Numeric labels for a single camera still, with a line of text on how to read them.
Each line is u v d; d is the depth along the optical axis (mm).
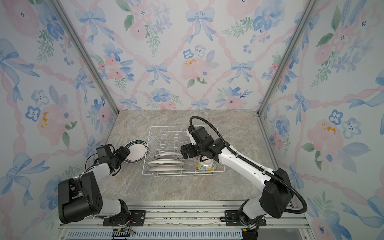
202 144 605
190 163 814
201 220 757
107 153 725
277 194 407
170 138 1038
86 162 732
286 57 863
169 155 880
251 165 462
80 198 451
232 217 735
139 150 1006
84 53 850
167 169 764
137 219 741
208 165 858
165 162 872
